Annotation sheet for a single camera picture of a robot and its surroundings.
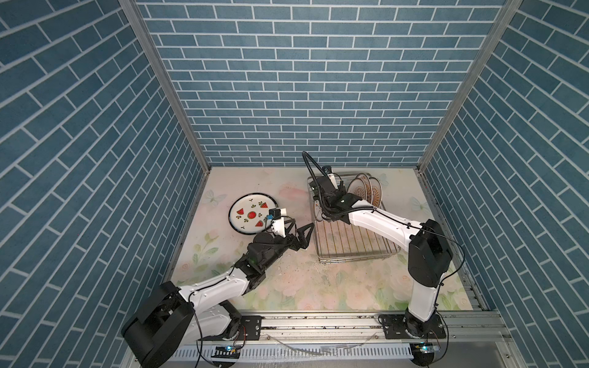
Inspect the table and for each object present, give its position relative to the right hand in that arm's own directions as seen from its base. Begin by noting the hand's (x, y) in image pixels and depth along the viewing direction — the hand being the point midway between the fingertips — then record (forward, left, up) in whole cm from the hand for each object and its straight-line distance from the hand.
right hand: (331, 186), depth 89 cm
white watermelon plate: (-3, +36, -17) cm, 40 cm away
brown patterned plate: (+7, -14, -7) cm, 17 cm away
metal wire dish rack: (-15, -5, -17) cm, 23 cm away
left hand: (-18, +8, 0) cm, 20 cm away
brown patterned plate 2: (+4, -19, -6) cm, 21 cm away
